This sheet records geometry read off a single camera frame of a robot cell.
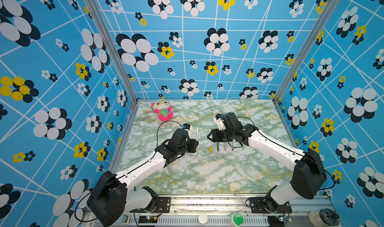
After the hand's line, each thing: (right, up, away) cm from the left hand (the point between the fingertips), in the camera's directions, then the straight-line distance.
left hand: (199, 142), depth 82 cm
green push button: (+15, -29, -19) cm, 38 cm away
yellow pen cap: (+7, -7, +12) cm, 15 cm away
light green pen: (+19, +1, -15) cm, 25 cm away
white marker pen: (+15, 0, -14) cm, 20 cm away
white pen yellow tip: (-1, +2, +18) cm, 18 cm away
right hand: (+6, +3, +1) cm, 7 cm away
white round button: (+1, -30, -18) cm, 35 cm away
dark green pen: (+12, -5, +12) cm, 18 cm away
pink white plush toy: (-27, +20, +25) cm, 42 cm away
